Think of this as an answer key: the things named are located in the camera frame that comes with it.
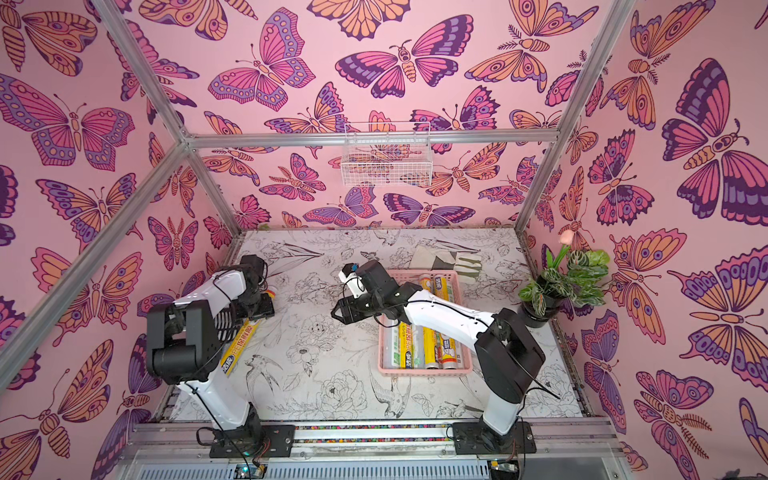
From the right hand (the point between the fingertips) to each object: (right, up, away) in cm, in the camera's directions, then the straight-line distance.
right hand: (333, 316), depth 80 cm
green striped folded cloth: (+33, +16, +33) cm, 49 cm away
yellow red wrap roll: (+31, -8, +2) cm, 32 cm away
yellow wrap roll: (+20, -10, +6) cm, 23 cm away
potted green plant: (+61, +11, -5) cm, 62 cm away
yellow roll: (-28, -7, +10) cm, 30 cm away
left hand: (-26, -2, +14) cm, 29 cm away
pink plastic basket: (+25, -11, 0) cm, 28 cm away
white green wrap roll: (+35, -9, +6) cm, 37 cm away
